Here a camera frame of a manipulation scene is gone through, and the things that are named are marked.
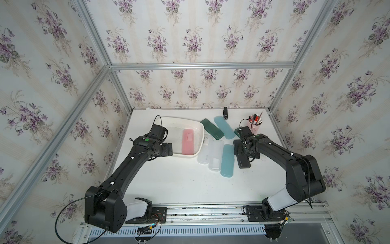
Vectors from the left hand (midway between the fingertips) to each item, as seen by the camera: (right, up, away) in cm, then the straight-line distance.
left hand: (164, 152), depth 82 cm
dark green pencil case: (+30, +11, +25) cm, 41 cm away
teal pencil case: (+37, -9, +9) cm, 39 cm away
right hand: (+47, -2, +9) cm, 48 cm away
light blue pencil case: (+38, +13, +26) cm, 48 cm away
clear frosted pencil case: (+22, -6, +11) cm, 25 cm away
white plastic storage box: (+2, +13, +26) cm, 29 cm away
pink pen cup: (+57, +18, +17) cm, 62 cm away
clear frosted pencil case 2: (+29, -4, +12) cm, 32 cm away
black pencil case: (+46, -6, +6) cm, 46 cm away
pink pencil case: (+12, +3, +19) cm, 23 cm away
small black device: (+40, +24, +33) cm, 57 cm away
